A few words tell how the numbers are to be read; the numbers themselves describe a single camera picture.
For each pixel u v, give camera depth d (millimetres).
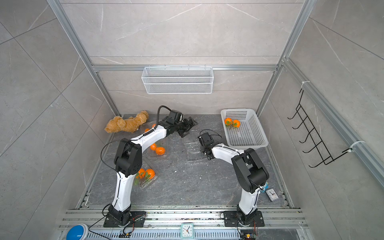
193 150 1002
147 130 1058
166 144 977
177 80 1005
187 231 687
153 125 1107
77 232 696
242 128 1107
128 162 559
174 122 776
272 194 796
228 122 1083
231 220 728
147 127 1070
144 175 839
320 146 638
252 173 483
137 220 715
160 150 943
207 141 761
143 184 782
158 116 786
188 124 858
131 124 1038
